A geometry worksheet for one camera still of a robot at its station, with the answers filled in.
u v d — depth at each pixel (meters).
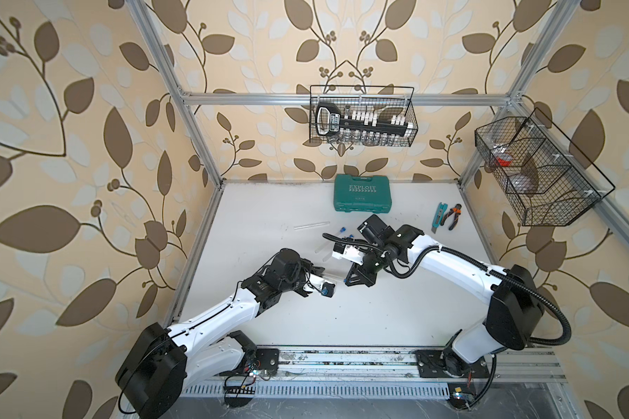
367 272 0.69
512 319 0.42
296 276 0.65
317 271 0.74
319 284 0.68
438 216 1.08
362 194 1.12
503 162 0.82
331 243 0.71
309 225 1.06
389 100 0.91
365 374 0.74
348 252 0.71
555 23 0.73
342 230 1.02
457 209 1.09
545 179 0.74
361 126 0.85
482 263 0.48
